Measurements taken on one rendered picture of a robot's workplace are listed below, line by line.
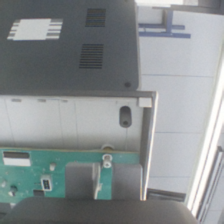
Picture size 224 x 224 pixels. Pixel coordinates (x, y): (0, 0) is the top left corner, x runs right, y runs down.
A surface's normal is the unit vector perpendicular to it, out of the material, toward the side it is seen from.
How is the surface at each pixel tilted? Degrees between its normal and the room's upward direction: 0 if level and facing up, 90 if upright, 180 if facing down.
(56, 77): 90
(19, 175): 90
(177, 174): 90
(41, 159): 90
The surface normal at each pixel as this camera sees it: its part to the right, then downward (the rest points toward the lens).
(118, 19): 0.00, -0.60
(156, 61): -0.02, 0.55
